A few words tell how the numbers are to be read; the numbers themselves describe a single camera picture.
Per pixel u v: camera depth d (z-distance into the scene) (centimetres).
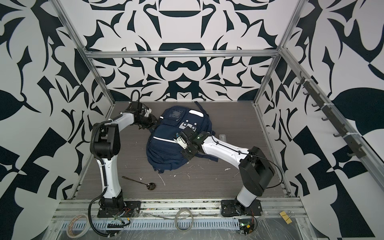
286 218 72
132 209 74
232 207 75
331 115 55
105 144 58
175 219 71
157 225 65
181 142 74
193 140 62
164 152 88
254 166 49
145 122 89
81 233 67
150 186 79
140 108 90
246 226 71
